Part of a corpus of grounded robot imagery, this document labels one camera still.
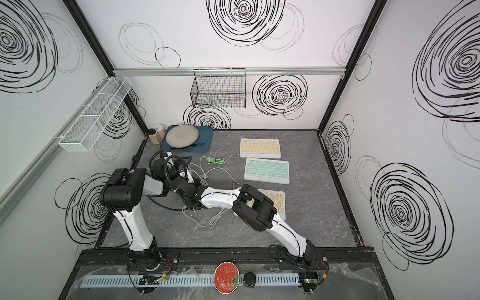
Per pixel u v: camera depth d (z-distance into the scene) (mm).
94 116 720
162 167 788
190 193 708
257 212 540
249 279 617
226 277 671
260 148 1112
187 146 1112
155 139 1086
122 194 525
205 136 1206
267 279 706
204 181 920
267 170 1018
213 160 1028
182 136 1178
